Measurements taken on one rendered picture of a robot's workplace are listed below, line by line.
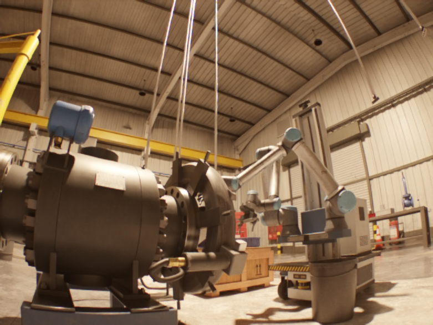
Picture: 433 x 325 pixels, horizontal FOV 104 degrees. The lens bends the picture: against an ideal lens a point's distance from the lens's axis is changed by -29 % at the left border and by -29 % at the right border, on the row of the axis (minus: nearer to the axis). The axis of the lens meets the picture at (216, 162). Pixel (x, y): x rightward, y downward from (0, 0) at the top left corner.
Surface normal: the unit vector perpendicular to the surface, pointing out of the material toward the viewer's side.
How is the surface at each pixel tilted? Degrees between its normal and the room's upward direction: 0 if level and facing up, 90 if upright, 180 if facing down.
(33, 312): 90
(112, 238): 110
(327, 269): 93
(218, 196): 74
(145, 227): 96
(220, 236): 99
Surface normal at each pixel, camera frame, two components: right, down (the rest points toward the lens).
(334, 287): -0.40, -0.26
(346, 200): -0.06, -0.27
